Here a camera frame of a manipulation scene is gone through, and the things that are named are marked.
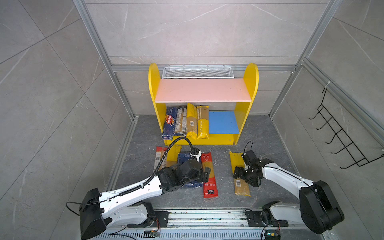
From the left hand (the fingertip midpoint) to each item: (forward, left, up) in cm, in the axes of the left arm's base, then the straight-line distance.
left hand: (204, 165), depth 74 cm
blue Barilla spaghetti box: (+29, +19, 0) cm, 35 cm away
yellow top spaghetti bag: (-7, -21, -15) cm, 27 cm away
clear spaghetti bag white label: (+26, +12, -1) cm, 29 cm away
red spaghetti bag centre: (-6, -4, -15) cm, 17 cm away
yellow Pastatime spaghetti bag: (+30, -2, 0) cm, 30 cm away
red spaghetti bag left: (+17, +26, -15) cm, 35 cm away
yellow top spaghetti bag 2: (+12, +18, -15) cm, 26 cm away
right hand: (0, -22, -17) cm, 28 cm away
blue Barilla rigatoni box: (+12, +12, -12) cm, 21 cm away
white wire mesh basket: (+59, +1, +17) cm, 61 cm away
